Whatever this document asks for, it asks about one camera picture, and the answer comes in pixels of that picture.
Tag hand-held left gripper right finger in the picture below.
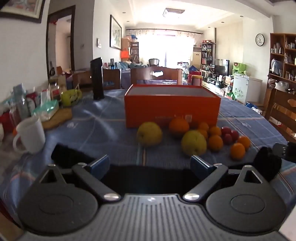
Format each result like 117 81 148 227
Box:
184 155 263 202

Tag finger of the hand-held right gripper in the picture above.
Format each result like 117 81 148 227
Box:
254 142 296 182

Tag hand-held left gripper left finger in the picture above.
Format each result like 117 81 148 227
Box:
38 155 121 202

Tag orange cardboard box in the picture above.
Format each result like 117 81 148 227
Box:
124 84 222 128

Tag yellow pear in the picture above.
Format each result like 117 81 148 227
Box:
181 130 207 156
136 122 163 147

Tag blue plaid tablecloth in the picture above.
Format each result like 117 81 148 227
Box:
0 80 296 209

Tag light wooden chair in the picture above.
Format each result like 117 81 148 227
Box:
264 88 296 142

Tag large orange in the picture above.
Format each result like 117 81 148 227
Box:
168 117 190 138

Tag yellow-green plastic bag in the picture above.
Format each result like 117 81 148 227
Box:
60 89 82 107

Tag wooden display shelf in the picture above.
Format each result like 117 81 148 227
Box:
268 32 296 90

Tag white mug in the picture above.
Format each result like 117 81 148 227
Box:
13 116 46 154

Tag small white fridge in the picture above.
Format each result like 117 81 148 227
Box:
232 73 263 105

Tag teal tissue pack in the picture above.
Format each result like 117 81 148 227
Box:
32 100 60 121

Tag red and white packet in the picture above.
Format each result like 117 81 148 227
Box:
50 83 62 102

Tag black tower speaker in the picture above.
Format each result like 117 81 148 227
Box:
90 57 104 100

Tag green storage boxes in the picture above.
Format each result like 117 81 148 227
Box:
233 62 247 75

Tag flat screen television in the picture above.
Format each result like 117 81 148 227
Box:
215 59 230 76

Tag clear plastic bottle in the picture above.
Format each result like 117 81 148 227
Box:
13 85 30 118

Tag wooden chair with cutout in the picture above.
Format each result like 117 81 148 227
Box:
131 65 183 85

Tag standing air conditioner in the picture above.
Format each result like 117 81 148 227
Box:
193 46 201 69

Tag tall bookshelf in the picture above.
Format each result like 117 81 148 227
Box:
201 41 216 70

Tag curtain rod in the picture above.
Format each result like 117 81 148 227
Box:
126 29 204 35

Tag dark framed picture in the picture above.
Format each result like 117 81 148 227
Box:
0 0 46 24

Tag dark wooden door frame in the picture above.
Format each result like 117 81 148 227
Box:
46 5 76 80

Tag framed wall painting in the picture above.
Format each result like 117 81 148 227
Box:
110 14 122 51

